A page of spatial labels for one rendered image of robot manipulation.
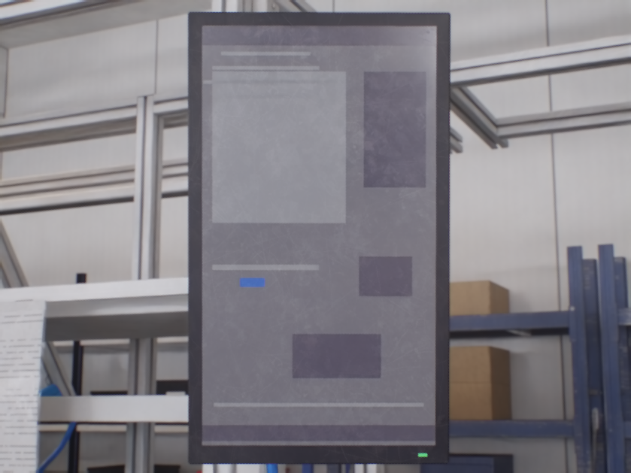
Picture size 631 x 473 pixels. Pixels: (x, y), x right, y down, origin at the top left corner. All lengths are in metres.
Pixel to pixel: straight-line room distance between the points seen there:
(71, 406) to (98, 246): 4.25
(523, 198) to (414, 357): 3.73
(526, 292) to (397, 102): 3.67
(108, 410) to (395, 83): 0.76
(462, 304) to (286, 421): 3.25
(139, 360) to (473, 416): 2.37
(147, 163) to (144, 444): 0.61
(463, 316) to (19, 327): 2.93
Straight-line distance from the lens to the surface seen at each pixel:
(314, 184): 1.09
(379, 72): 1.11
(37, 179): 3.07
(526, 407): 4.71
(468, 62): 2.02
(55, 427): 5.20
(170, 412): 1.54
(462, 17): 5.17
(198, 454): 1.13
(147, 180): 2.19
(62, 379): 2.83
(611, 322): 4.14
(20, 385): 1.57
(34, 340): 1.57
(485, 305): 4.30
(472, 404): 4.28
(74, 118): 2.36
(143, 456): 2.13
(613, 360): 4.14
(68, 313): 1.66
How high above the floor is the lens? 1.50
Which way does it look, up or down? 10 degrees up
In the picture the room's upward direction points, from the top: straight up
